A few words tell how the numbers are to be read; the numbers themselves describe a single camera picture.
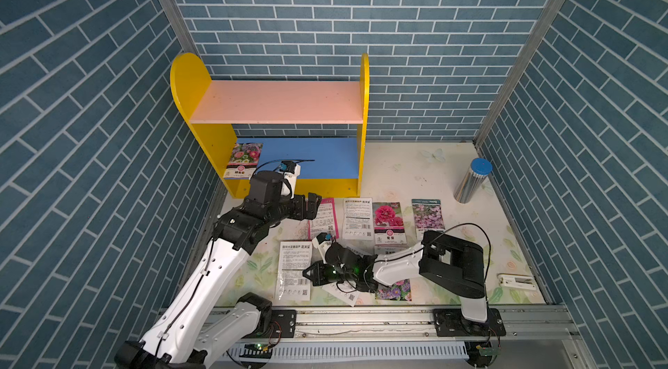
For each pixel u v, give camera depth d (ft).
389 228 3.06
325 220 3.09
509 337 2.38
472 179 2.92
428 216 3.15
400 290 2.63
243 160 3.15
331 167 2.86
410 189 3.43
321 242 2.53
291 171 2.04
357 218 3.15
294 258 2.69
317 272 2.37
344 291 2.39
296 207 2.06
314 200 2.11
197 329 1.32
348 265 2.12
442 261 1.71
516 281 2.64
